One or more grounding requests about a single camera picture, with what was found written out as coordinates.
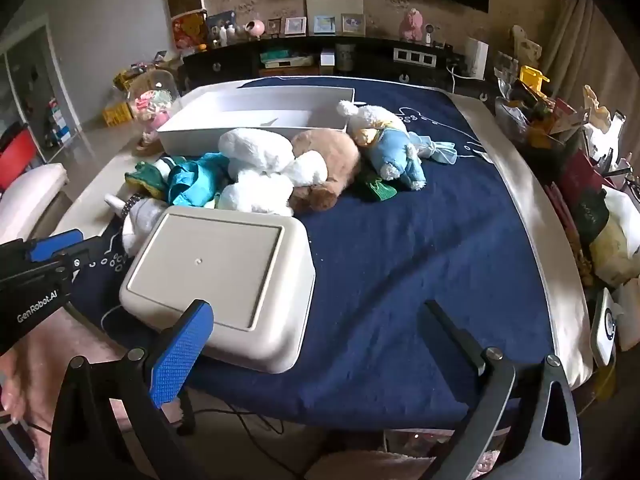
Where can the beige plastic box lid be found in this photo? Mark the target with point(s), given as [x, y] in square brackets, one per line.
[210, 270]

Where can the yellow plastic crate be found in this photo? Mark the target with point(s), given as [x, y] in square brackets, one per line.
[123, 81]
[117, 113]

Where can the plush bunny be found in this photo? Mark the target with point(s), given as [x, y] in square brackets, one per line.
[395, 155]

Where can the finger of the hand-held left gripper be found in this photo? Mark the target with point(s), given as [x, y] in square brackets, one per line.
[87, 255]
[52, 247]

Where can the blue printed box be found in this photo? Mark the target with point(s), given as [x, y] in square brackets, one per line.
[220, 25]

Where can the yellow plastic toy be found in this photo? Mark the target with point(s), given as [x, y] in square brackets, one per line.
[534, 77]

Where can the stack of small boxes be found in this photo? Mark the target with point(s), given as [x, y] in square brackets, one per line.
[55, 120]

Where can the teal doll clothing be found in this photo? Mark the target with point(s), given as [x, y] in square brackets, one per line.
[195, 180]

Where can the white security camera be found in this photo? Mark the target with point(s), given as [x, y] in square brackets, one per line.
[430, 35]

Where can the wooden photo frame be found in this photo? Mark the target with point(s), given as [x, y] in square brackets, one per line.
[353, 24]

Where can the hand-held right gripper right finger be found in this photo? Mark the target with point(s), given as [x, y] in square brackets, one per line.
[450, 332]

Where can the red printed poster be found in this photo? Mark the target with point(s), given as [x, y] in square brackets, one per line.
[189, 30]

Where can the wooden giraffe figure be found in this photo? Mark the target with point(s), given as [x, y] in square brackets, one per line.
[525, 45]

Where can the pink round speaker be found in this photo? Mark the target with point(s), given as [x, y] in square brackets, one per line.
[256, 29]

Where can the light blue bow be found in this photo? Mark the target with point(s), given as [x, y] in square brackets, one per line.
[435, 150]

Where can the white cardboard box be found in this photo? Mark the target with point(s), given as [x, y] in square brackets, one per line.
[250, 102]

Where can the small white box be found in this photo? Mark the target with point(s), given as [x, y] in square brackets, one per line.
[328, 57]

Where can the white sock with black band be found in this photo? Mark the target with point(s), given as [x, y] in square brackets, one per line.
[142, 220]

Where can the black tv cabinet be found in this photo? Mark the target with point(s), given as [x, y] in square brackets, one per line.
[230, 65]

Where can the glass dome with rose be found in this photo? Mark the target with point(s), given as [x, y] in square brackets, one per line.
[152, 105]

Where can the white triple photo frame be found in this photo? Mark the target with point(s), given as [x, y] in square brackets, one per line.
[413, 55]

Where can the white board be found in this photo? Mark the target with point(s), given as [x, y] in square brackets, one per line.
[332, 7]

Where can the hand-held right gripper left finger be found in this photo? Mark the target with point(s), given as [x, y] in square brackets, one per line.
[180, 352]

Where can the beige curtain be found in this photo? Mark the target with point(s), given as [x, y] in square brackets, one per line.
[575, 30]

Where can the white tall appliance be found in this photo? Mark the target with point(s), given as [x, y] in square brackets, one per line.
[477, 57]

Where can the teal flat box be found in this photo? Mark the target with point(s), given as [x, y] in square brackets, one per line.
[285, 59]

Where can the white plush rabbit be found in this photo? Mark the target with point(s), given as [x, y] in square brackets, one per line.
[255, 150]

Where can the brown plush toy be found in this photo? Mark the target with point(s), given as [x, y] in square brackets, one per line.
[330, 160]

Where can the blue photo frame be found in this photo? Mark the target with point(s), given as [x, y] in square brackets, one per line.
[325, 24]

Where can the red gift box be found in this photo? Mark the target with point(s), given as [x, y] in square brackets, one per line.
[577, 180]

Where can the person's left hand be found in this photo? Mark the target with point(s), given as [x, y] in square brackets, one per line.
[10, 390]

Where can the small dark photo frame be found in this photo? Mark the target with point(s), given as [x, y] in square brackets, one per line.
[274, 27]

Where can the green ribbon bow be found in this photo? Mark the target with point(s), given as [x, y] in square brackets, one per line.
[380, 190]

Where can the white square clock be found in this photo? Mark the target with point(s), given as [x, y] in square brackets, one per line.
[605, 325]

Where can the pink plush toy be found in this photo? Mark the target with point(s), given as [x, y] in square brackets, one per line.
[411, 25]

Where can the navy whale print blanket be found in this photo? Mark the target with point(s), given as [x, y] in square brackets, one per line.
[400, 260]

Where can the glass bowl of packets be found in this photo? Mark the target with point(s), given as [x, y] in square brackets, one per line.
[525, 115]

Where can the red chair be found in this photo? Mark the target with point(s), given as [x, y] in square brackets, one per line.
[20, 157]

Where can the dark printed mug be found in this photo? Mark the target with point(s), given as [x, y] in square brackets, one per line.
[345, 56]

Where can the pink photo frame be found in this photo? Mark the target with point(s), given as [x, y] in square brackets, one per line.
[295, 25]

